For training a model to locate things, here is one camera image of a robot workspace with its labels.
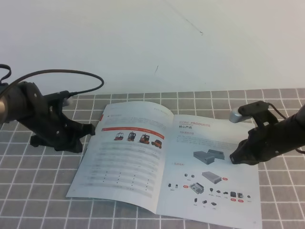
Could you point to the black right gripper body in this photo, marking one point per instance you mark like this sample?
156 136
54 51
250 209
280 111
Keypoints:
262 142

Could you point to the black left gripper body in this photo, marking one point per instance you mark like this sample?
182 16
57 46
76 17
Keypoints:
47 120

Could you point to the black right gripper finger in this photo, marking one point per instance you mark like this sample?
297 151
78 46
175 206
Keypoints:
240 156

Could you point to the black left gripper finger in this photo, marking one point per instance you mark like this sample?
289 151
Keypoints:
36 141
87 129

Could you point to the white product brochure book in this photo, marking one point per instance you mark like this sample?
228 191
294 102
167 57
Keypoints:
172 165

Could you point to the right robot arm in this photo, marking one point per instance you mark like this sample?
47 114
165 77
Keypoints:
292 133

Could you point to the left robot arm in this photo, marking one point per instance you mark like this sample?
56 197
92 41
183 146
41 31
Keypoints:
13 106

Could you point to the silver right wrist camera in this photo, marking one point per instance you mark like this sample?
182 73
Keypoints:
236 117

